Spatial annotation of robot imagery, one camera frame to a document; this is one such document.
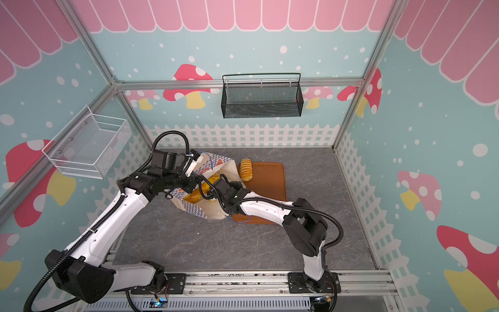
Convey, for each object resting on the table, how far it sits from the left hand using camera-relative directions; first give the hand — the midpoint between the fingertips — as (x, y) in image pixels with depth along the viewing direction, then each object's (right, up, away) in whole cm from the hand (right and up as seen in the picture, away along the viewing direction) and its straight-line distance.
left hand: (200, 181), depth 77 cm
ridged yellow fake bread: (+17, +4, +28) cm, 33 cm away
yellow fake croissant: (+7, +1, -11) cm, 13 cm away
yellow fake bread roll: (-8, -9, +17) cm, 21 cm away
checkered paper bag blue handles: (+1, +6, +11) cm, 13 cm away
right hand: (+14, -2, +11) cm, 18 cm away
